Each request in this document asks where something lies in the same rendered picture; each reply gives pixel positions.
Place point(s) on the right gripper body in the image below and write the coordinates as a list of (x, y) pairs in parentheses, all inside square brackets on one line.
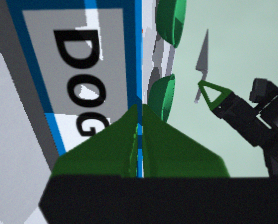
[(231, 118)]

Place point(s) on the green bowl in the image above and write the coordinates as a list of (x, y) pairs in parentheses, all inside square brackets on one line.
[(161, 98), (165, 18)]

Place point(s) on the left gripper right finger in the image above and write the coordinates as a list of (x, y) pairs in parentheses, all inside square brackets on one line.
[(174, 154)]

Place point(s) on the blue dog food box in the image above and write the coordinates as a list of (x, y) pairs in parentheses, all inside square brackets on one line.
[(85, 59)]

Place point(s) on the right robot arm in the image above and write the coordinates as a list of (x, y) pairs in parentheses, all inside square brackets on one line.
[(256, 133)]

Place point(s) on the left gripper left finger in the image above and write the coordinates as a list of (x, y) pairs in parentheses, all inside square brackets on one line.
[(106, 152)]

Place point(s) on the grey table edge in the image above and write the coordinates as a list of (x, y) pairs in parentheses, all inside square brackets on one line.
[(170, 61)]

